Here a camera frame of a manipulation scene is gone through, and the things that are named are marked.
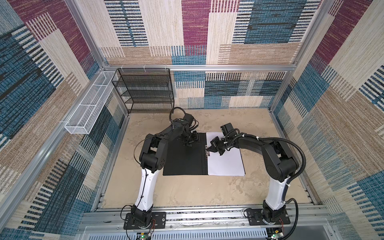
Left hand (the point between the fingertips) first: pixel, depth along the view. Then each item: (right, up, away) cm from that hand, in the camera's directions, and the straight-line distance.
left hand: (197, 142), depth 99 cm
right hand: (+5, -3, -8) cm, 10 cm away
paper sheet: (+20, -12, -7) cm, 24 cm away
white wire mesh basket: (-69, +18, -6) cm, 71 cm away
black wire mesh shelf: (-37, +37, +10) cm, 53 cm away
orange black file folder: (-4, -11, -4) cm, 12 cm away
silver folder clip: (+6, -6, -3) cm, 9 cm away
